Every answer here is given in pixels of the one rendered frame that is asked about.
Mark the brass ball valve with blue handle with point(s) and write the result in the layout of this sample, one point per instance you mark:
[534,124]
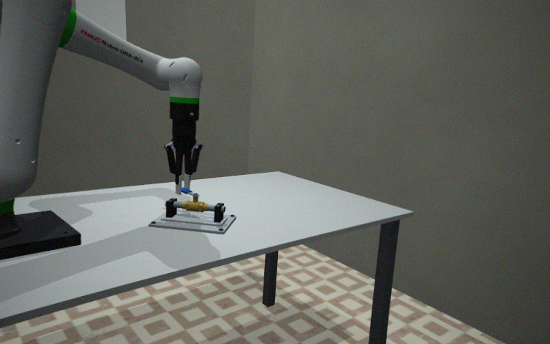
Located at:
[195,205]

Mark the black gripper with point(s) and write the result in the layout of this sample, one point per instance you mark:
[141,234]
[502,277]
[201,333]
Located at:
[183,146]

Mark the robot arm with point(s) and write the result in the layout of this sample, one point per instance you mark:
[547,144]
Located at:
[31,31]

